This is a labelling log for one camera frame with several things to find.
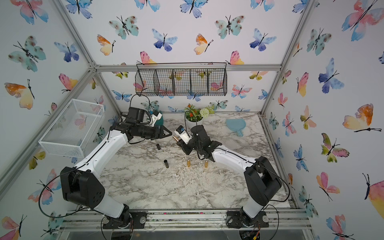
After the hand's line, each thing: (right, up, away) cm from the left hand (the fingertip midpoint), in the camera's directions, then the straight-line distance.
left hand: (169, 133), depth 79 cm
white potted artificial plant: (+13, +10, +19) cm, 25 cm away
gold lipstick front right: (+20, -19, +12) cm, 30 cm away
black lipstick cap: (-11, -10, +19) cm, 24 cm away
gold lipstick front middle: (+10, -19, +11) cm, 24 cm away
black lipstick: (-4, -19, +11) cm, 22 cm away
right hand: (+5, -4, +3) cm, 7 cm away
